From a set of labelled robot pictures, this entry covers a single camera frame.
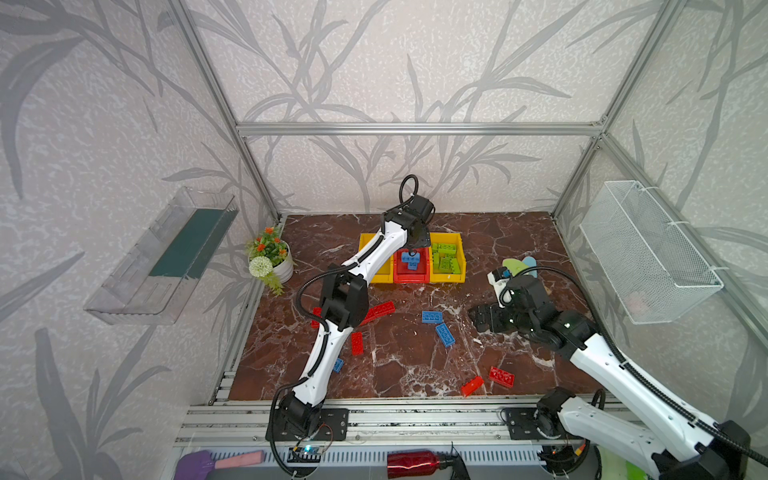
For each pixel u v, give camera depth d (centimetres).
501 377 81
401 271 105
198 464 68
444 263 103
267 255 91
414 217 72
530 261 105
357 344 87
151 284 63
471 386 78
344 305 60
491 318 67
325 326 62
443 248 105
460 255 100
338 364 81
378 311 93
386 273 97
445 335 87
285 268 94
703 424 39
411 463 66
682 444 39
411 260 102
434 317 91
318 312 65
